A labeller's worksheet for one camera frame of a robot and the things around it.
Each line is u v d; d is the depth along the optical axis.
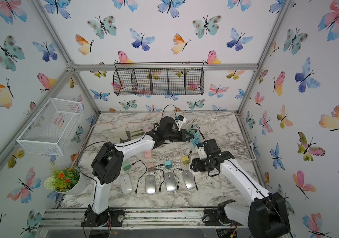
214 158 0.61
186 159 0.93
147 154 0.95
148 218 0.76
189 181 0.85
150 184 0.84
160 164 0.91
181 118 0.81
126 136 1.05
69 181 0.71
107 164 0.52
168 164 0.91
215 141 0.67
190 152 0.98
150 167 0.89
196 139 0.99
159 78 0.98
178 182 0.86
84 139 1.08
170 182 0.84
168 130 0.73
